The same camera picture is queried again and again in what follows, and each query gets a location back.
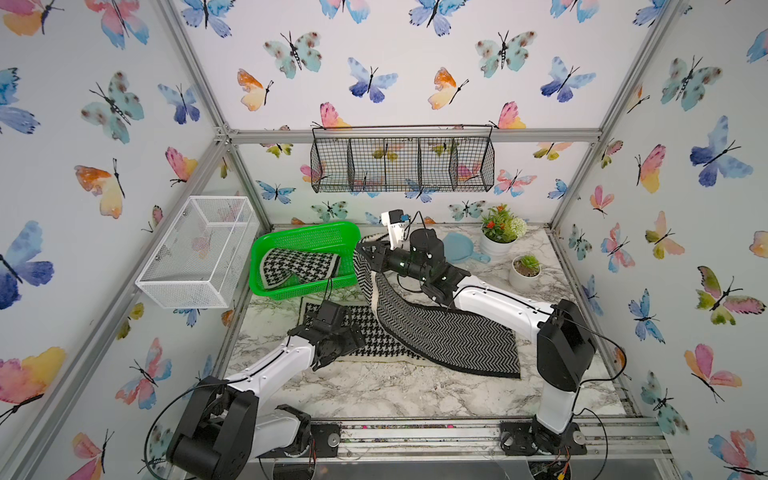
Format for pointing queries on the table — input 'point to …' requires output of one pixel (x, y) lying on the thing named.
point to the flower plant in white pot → (500, 230)
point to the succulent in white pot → (524, 272)
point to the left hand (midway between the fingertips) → (357, 341)
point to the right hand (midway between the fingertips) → (357, 245)
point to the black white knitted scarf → (277, 264)
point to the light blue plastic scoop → (457, 248)
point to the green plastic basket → (339, 238)
